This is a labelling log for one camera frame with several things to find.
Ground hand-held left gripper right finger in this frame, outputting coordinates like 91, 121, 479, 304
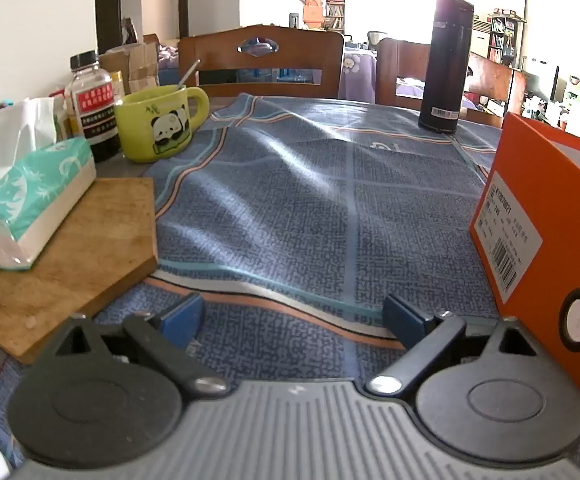
366, 293, 552, 396

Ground teal tissue pack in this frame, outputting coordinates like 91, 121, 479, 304
0, 97, 98, 272

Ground glass bottle with black cap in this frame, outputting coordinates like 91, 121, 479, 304
64, 51, 121, 163

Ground wooden dining chair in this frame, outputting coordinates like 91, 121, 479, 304
375, 37, 527, 129
177, 24, 345, 100

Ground purple flowered sofa cover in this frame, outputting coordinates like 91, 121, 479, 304
342, 49, 379, 104

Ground metal spoon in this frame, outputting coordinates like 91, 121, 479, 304
176, 59, 201, 92

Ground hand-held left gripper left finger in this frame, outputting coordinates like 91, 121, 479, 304
34, 292, 231, 402

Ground wooden cutting board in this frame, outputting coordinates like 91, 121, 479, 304
0, 176, 159, 365

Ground white standing air conditioner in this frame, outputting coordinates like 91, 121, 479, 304
470, 20, 491, 57

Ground green panda mug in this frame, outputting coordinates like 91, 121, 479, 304
114, 85, 211, 164

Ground brown cardboard boxes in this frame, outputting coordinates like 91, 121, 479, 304
98, 34, 161, 97

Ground orange cardboard box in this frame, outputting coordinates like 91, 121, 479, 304
469, 112, 580, 415

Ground black thermos flask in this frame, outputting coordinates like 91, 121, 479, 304
418, 0, 475, 135

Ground blue patterned tablecloth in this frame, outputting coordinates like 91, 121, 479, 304
0, 92, 580, 466

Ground tall bookshelf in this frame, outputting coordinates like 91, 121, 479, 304
486, 9, 527, 70

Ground orange paper bag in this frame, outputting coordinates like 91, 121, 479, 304
302, 2, 325, 29

